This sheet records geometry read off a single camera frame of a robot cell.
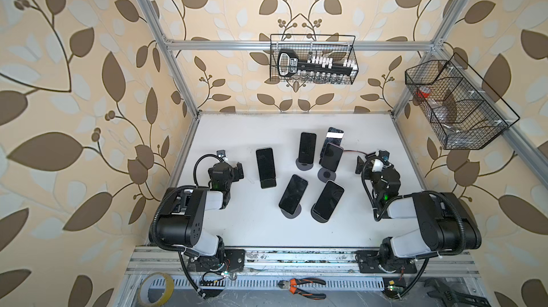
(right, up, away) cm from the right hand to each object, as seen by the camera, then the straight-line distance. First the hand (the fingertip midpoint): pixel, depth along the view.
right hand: (370, 158), depth 91 cm
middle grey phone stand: (-19, -8, +5) cm, 21 cm away
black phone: (-45, -4, -2) cm, 45 cm away
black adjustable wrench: (+15, -42, -23) cm, 50 cm away
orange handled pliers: (-35, -40, -21) cm, 57 cm away
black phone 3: (-21, -14, -11) cm, 27 cm away
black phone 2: (-34, -13, -10) cm, 38 cm away
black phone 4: (-27, +4, +2) cm, 28 cm away
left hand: (-64, -3, +3) cm, 64 cm away
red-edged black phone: (-13, -1, +16) cm, 21 cm away
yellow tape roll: (-82, -38, -24) cm, 94 cm away
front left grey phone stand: (-34, -21, -10) cm, 42 cm away
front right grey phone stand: (-24, -21, -11) cm, 34 cm away
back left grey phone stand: (-28, -5, +7) cm, 29 cm away
